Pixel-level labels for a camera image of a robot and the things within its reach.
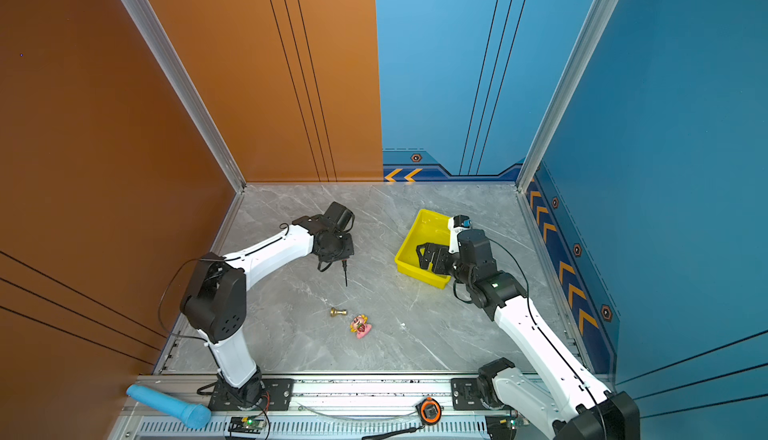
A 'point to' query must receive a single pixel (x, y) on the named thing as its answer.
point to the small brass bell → (334, 312)
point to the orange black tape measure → (429, 411)
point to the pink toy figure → (360, 326)
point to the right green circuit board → (511, 422)
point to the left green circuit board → (247, 425)
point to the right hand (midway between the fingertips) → (426, 250)
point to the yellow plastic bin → (428, 227)
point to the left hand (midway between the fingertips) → (351, 249)
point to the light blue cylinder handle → (193, 415)
